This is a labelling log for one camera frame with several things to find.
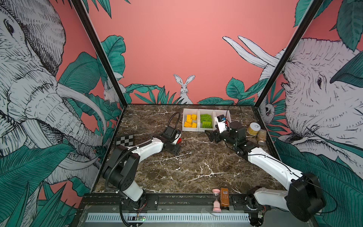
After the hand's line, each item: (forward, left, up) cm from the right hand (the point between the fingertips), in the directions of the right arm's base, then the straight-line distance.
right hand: (210, 126), depth 81 cm
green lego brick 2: (+21, -2, -17) cm, 27 cm away
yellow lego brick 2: (+20, +13, -14) cm, 27 cm away
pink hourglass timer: (-37, -2, -20) cm, 42 cm away
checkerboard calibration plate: (0, +55, -17) cm, 58 cm away
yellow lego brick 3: (+17, +12, -16) cm, 26 cm away
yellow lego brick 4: (+14, +14, -17) cm, 27 cm away
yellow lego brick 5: (+14, +8, -18) cm, 24 cm away
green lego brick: (+15, -1, -17) cm, 23 cm away
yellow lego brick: (+21, +9, -16) cm, 28 cm away
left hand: (-4, +20, -17) cm, 27 cm away
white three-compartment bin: (+24, +5, -14) cm, 28 cm away
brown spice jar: (+5, -39, -18) cm, 43 cm away
